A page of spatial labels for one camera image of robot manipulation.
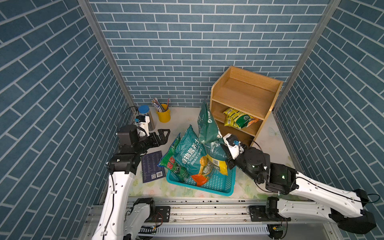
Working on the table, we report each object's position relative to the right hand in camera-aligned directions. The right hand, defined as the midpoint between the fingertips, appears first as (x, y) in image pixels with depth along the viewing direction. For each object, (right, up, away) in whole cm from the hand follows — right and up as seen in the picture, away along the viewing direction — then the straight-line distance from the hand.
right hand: (225, 143), depth 63 cm
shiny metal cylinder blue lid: (-46, +17, +31) cm, 58 cm away
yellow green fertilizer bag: (+10, +11, +24) cm, 28 cm away
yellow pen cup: (-37, +13, +47) cm, 62 cm away
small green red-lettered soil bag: (-25, -11, +10) cm, 29 cm away
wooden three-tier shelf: (+13, +21, +20) cm, 32 cm away
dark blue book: (-40, -20, +25) cm, 51 cm away
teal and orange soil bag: (-15, -8, +11) cm, 20 cm away
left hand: (-26, +5, +7) cm, 28 cm away
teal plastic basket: (0, -25, +21) cm, 33 cm away
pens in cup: (-41, +22, +41) cm, 62 cm away
